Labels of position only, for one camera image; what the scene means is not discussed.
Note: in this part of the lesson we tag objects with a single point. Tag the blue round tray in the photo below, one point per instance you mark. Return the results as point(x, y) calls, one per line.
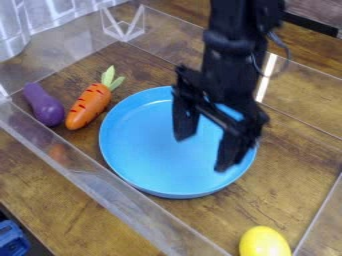
point(156, 164)

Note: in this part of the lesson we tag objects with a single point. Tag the white checkered curtain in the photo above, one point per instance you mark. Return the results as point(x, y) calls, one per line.
point(27, 17)

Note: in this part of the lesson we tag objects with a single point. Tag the yellow toy lemon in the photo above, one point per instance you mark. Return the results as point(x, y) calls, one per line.
point(262, 241)

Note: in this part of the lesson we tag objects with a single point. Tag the clear acrylic corner bracket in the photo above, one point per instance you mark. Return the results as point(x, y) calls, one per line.
point(123, 30)

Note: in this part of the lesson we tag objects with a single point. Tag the purple toy eggplant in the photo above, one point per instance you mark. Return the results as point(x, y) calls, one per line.
point(48, 110)

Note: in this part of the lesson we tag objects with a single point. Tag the orange toy carrot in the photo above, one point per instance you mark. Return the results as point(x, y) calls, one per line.
point(92, 100)

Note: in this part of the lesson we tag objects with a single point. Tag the blue plastic object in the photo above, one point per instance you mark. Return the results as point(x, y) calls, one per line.
point(13, 242)

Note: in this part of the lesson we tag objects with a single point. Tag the black bar on table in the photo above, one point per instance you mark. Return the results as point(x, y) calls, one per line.
point(310, 24)

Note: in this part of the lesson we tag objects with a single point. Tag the clear acrylic enclosure wall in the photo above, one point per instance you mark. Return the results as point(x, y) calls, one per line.
point(84, 212)

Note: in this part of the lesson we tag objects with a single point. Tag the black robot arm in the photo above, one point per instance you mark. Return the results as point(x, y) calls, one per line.
point(240, 19)

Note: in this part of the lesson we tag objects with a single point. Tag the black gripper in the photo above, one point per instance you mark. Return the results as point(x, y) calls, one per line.
point(226, 81)

